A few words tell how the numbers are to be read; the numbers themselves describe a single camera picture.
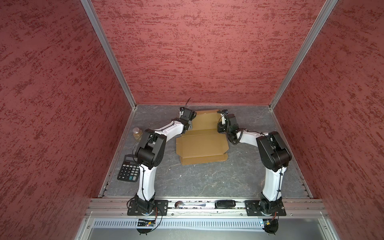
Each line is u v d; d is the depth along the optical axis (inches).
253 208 29.2
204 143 38.2
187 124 31.2
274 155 21.4
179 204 29.9
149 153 21.2
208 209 29.8
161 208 29.2
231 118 31.3
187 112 32.0
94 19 29.5
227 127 31.5
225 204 29.2
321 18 29.3
